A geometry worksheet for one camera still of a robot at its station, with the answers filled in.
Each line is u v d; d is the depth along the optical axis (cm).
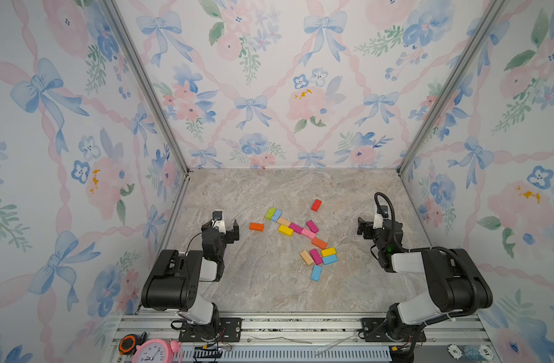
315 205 107
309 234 97
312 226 99
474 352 67
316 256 90
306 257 90
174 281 46
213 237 70
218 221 79
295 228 98
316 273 86
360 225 87
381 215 80
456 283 45
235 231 86
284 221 100
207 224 84
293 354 70
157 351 69
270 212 103
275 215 101
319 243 95
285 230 97
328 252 91
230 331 74
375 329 71
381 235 75
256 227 98
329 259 90
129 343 69
